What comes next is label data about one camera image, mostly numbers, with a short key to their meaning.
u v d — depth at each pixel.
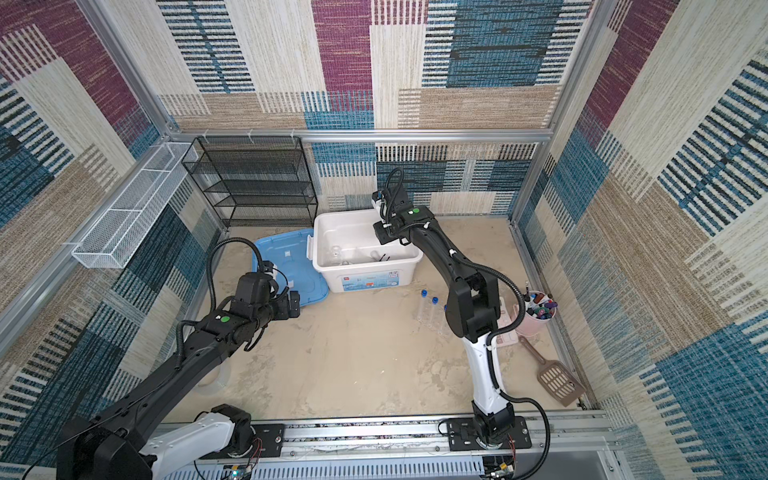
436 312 0.87
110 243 0.70
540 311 0.82
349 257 1.08
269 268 0.73
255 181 1.09
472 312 0.56
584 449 0.75
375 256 1.08
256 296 0.62
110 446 0.38
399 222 0.69
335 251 1.08
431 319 0.89
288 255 1.11
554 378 0.83
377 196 0.85
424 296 0.82
